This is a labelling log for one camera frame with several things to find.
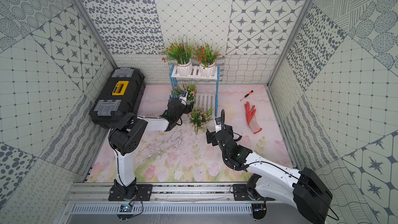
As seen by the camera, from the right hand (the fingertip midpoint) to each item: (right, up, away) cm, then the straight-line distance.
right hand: (217, 128), depth 83 cm
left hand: (-14, +15, +13) cm, 24 cm away
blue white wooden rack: (-9, +15, +29) cm, 34 cm away
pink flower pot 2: (-10, +6, +3) cm, 12 cm away
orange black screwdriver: (+28, +21, +33) cm, 48 cm away
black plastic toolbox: (-57, +18, +8) cm, 60 cm away
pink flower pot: (-17, +24, +13) cm, 32 cm away
